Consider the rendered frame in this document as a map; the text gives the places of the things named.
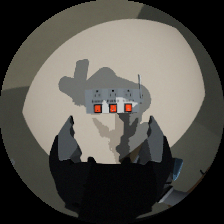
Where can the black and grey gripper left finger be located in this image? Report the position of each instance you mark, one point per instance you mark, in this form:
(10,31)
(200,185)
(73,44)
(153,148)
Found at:
(65,151)

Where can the grey power strip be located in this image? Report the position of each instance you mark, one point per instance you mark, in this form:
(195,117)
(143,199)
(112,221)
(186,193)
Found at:
(113,100)

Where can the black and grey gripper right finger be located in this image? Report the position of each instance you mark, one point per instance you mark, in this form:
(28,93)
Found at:
(155,153)

